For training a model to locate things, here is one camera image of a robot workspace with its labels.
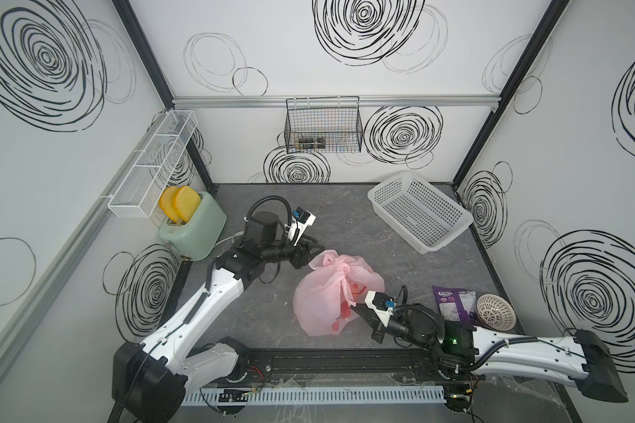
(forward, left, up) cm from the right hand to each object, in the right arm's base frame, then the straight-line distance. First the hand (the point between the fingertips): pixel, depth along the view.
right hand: (355, 305), depth 68 cm
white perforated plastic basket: (+47, -32, -18) cm, 60 cm away
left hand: (+14, +10, +6) cm, 18 cm away
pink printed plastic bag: (+2, +8, +2) cm, 9 cm away
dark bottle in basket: (+49, +14, +15) cm, 53 cm away
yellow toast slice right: (+32, +56, +3) cm, 64 cm away
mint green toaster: (+23, +53, -5) cm, 58 cm away
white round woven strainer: (+5, -46, -17) cm, 49 cm away
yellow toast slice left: (+31, +61, +4) cm, 69 cm away
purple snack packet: (+6, -34, -15) cm, 37 cm away
